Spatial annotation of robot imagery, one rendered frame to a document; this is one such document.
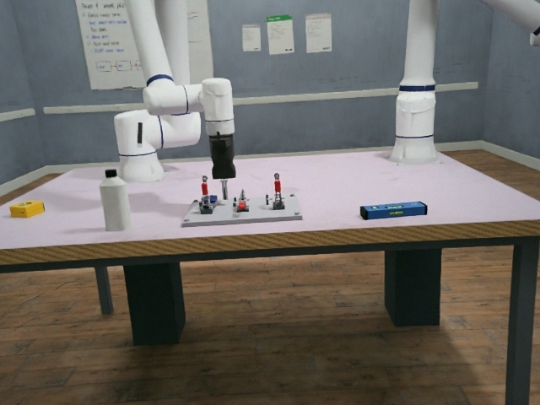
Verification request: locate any blue spirit level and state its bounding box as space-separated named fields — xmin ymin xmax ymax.
xmin=360 ymin=201 xmax=428 ymax=220

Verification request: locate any toggle clamp with red handle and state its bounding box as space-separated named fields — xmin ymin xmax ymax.
xmin=273 ymin=173 xmax=285 ymax=210

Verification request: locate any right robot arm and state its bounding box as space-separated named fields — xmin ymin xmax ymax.
xmin=114 ymin=0 xmax=234 ymax=182

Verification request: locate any white bottle with black cap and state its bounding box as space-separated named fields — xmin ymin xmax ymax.
xmin=100 ymin=169 xmax=132 ymax=232

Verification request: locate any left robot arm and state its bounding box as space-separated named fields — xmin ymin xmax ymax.
xmin=391 ymin=0 xmax=540 ymax=165

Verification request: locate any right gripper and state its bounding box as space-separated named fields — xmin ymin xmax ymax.
xmin=206 ymin=121 xmax=236 ymax=200

